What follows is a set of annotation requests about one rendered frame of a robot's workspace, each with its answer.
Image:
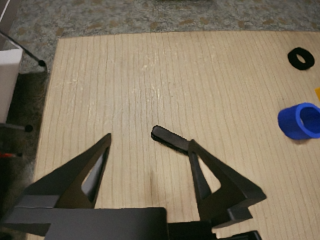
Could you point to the yellow rectangular tray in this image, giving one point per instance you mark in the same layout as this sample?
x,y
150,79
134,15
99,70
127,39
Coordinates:
x,y
317,91

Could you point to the black stapler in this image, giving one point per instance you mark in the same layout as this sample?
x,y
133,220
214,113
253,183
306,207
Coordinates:
x,y
170,139

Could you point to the blue plastic ring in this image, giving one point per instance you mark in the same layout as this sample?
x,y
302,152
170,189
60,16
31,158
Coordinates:
x,y
290,123

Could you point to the black rubber ring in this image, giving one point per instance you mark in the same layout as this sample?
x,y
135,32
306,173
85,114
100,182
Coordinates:
x,y
305,54

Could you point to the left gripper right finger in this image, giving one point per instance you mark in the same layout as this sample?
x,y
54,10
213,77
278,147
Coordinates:
x,y
235,192

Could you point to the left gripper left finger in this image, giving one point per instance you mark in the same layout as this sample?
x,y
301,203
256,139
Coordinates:
x,y
63,187

